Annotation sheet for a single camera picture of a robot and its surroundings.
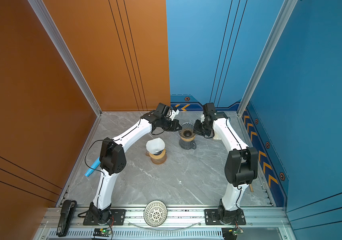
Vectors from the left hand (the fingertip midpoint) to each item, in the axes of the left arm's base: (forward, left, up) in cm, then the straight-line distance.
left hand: (183, 127), depth 90 cm
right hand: (-2, -6, -1) cm, 7 cm away
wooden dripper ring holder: (-16, +13, -7) cm, 22 cm away
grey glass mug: (-5, -3, -13) cm, 14 cm away
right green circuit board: (-51, -22, -17) cm, 58 cm away
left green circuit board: (-51, +39, -18) cm, 67 cm away
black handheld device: (-41, +60, -18) cm, 75 cm away
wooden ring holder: (-5, -3, -6) cm, 9 cm away
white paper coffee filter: (-11, +16, -4) cm, 20 cm away
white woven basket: (-43, +14, -16) cm, 48 cm away
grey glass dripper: (+1, -3, -5) cm, 6 cm away
